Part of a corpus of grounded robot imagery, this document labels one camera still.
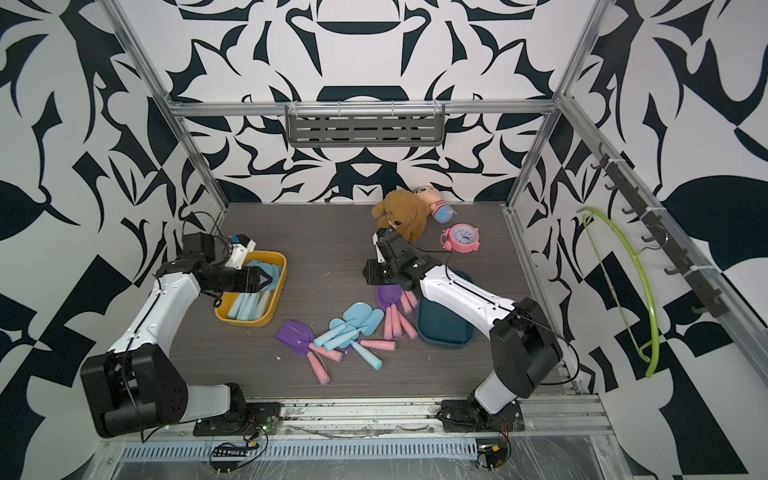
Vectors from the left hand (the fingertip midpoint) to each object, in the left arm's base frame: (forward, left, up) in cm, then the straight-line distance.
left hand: (259, 275), depth 85 cm
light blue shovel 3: (-8, -27, -13) cm, 31 cm away
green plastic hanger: (-30, -85, +15) cm, 91 cm away
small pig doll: (+30, -56, -7) cm, 64 cm away
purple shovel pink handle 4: (-11, -38, -10) cm, 40 cm away
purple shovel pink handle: (-13, -10, -13) cm, 21 cm away
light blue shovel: (-1, +1, -9) cm, 9 cm away
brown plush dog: (+20, -42, +4) cm, 47 cm away
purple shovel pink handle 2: (-16, -33, -12) cm, 39 cm away
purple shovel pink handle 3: (-1, -38, -11) cm, 39 cm away
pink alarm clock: (+20, -63, -11) cm, 67 cm away
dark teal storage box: (-13, -51, -10) cm, 53 cm away
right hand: (+1, -30, +2) cm, 30 cm away
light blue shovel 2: (-5, +6, -10) cm, 12 cm away
